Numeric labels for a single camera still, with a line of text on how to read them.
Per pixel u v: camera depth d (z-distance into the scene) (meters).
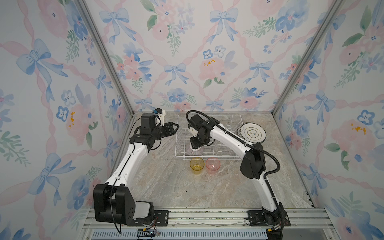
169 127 0.70
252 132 1.05
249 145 0.56
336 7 0.69
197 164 0.90
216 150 0.93
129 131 0.63
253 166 0.56
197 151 0.90
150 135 0.61
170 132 0.70
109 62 0.89
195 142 0.80
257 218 0.73
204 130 0.66
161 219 0.74
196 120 0.72
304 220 0.76
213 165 0.92
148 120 0.61
